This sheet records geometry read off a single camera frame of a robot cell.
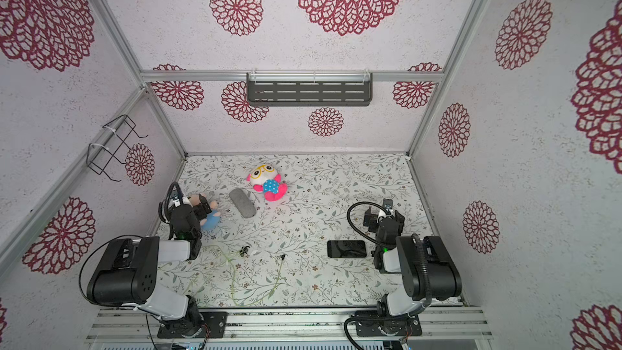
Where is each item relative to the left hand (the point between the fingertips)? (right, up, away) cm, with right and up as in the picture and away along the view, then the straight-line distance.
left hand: (190, 200), depth 92 cm
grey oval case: (+18, -2, +7) cm, 19 cm away
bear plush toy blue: (+9, -7, 0) cm, 11 cm away
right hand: (+74, -2, 0) cm, 74 cm away
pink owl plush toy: (+27, +8, +11) cm, 30 cm away
